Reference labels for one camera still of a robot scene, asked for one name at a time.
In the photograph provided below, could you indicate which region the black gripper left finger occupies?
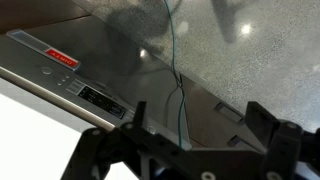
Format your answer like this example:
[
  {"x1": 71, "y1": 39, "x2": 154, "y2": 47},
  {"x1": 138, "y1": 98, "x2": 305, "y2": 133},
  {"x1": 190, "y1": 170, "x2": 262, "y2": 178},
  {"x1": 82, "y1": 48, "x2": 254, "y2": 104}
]
[{"x1": 60, "y1": 101, "x2": 181, "y2": 180}]

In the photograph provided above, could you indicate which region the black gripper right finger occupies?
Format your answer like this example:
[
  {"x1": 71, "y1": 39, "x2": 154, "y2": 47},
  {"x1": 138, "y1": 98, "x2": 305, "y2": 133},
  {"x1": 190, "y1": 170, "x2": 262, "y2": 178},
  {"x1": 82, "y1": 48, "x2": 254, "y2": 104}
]
[{"x1": 245, "y1": 101, "x2": 320, "y2": 180}]

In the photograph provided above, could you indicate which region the stainless steel Bosch dishwasher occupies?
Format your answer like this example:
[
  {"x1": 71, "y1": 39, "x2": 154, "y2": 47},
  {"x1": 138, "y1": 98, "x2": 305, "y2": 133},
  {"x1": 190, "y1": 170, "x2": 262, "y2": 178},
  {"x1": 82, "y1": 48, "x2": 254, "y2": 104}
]
[{"x1": 0, "y1": 14, "x2": 193, "y2": 152}]

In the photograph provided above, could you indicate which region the red dirty magnet sign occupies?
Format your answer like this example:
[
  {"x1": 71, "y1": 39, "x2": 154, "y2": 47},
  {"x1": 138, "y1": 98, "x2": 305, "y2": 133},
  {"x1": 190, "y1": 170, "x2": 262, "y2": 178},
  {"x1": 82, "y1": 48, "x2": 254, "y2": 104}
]
[{"x1": 6, "y1": 28, "x2": 82, "y2": 72}]

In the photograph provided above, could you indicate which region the brown cabinet with recessed handles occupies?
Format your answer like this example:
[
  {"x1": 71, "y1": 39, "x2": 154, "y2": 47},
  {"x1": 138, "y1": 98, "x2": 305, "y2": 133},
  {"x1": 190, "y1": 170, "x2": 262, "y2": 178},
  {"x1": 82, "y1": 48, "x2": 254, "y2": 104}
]
[{"x1": 179, "y1": 73, "x2": 268, "y2": 155}]

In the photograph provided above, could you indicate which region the thin green cable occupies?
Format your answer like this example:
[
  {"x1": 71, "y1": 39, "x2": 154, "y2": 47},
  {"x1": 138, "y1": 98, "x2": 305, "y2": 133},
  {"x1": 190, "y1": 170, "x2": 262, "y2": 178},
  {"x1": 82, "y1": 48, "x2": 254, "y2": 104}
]
[{"x1": 162, "y1": 0, "x2": 187, "y2": 148}]

